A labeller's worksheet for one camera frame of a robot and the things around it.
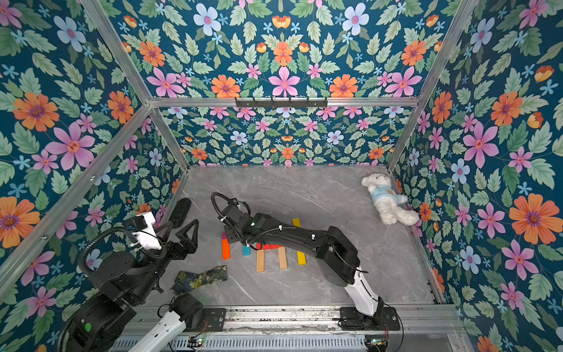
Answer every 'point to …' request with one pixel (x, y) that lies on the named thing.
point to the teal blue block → (246, 251)
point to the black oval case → (179, 212)
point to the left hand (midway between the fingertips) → (189, 223)
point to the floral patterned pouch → (185, 281)
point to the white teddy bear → (387, 200)
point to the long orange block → (226, 249)
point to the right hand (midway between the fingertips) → (236, 223)
